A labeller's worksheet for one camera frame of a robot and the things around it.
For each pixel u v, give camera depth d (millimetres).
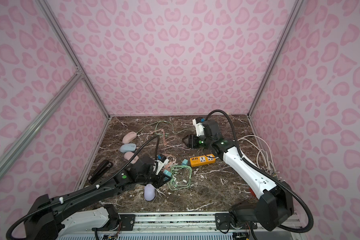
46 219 396
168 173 737
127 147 987
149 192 818
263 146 1062
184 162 911
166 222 750
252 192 457
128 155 967
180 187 844
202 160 926
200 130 702
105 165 898
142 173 607
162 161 692
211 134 591
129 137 1036
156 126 1134
